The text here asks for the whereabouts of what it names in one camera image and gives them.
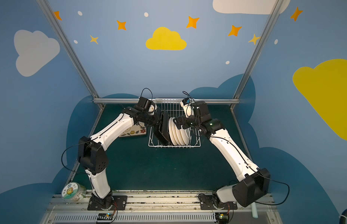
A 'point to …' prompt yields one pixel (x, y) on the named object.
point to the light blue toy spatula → (254, 210)
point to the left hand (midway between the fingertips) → (161, 120)
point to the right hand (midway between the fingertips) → (181, 116)
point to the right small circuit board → (222, 218)
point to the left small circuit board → (105, 216)
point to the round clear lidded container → (72, 192)
